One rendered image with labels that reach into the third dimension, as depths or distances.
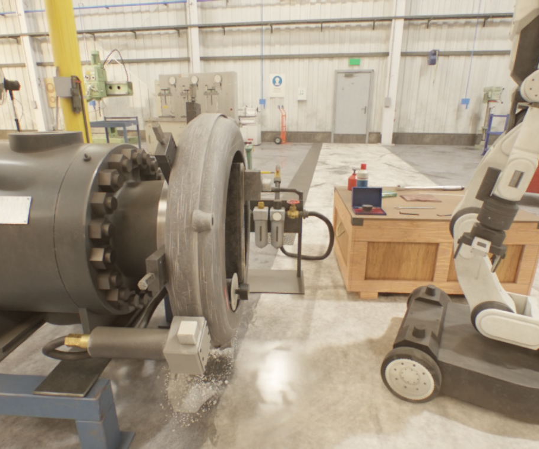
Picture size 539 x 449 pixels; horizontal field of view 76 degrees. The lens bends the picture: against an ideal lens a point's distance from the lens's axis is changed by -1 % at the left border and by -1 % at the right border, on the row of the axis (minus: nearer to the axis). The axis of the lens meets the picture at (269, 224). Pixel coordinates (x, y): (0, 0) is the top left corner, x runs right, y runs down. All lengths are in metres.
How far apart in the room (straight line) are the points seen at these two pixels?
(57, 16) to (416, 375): 4.57
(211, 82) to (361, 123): 5.53
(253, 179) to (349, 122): 10.63
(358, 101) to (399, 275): 9.96
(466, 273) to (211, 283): 0.93
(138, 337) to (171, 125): 6.87
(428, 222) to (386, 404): 0.93
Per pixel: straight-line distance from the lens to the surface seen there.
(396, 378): 1.44
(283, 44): 12.04
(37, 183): 1.16
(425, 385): 1.43
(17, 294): 1.27
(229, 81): 7.68
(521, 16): 1.30
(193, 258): 0.84
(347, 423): 1.36
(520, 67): 1.31
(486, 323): 1.47
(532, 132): 1.14
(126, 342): 0.95
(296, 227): 2.06
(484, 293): 1.47
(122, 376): 1.59
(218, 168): 0.90
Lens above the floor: 0.99
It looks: 18 degrees down
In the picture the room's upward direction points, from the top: straight up
